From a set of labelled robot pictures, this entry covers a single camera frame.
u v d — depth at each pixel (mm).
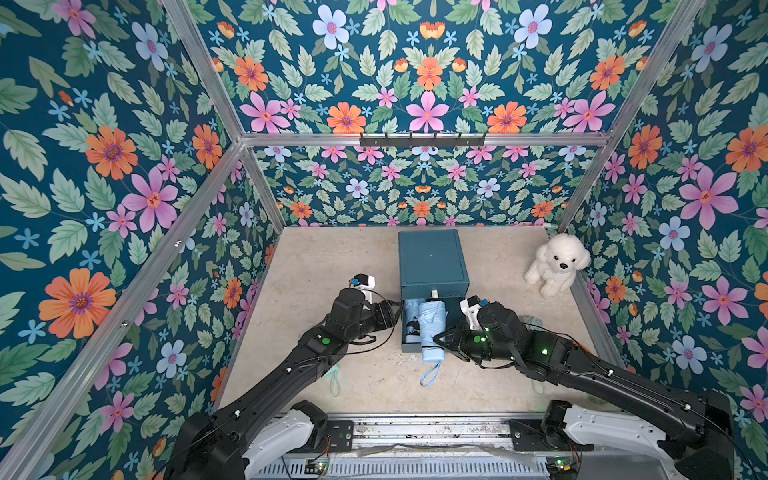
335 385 825
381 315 687
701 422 401
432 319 730
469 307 680
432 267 808
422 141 930
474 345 607
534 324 890
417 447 721
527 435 732
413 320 804
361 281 718
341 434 739
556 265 893
